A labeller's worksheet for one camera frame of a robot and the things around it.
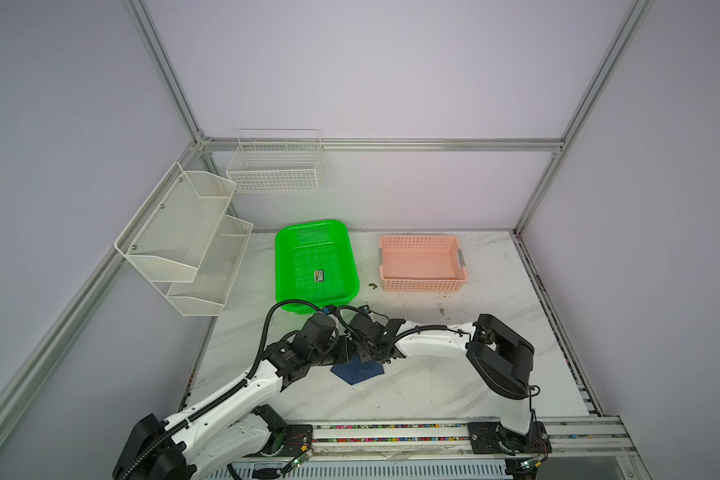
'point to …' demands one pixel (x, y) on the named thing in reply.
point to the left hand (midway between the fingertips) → (354, 350)
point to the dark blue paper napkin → (357, 370)
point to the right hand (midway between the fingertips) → (363, 348)
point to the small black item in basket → (320, 275)
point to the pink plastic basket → (422, 264)
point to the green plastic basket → (315, 263)
